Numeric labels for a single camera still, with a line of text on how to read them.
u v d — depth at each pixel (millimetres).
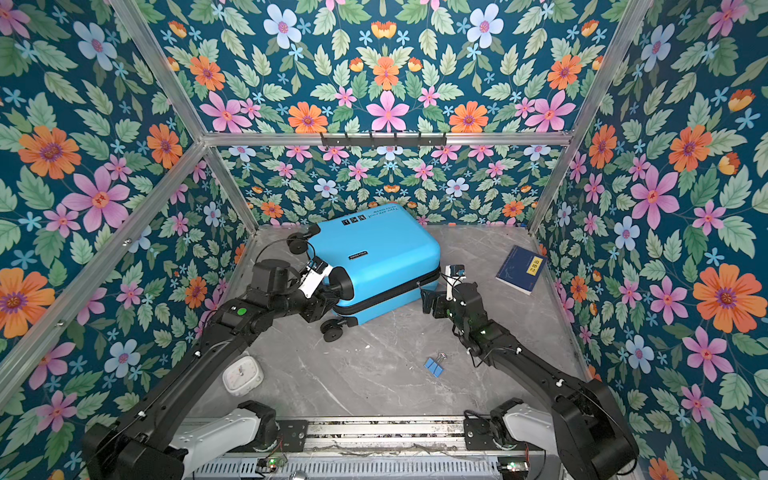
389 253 821
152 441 387
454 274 727
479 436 728
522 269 1055
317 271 653
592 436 401
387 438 750
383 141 924
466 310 628
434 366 838
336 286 742
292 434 737
